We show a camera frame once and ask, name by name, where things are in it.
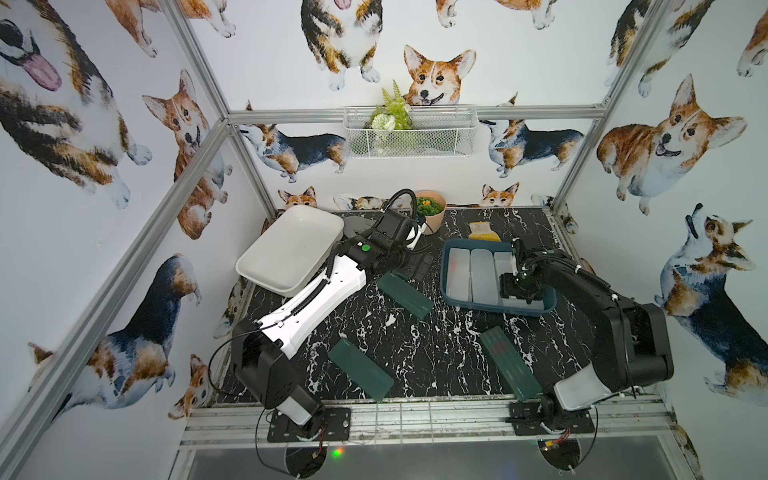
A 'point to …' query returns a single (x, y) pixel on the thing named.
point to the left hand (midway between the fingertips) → (419, 251)
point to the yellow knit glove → (482, 231)
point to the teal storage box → (470, 273)
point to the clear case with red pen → (458, 274)
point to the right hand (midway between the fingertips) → (511, 289)
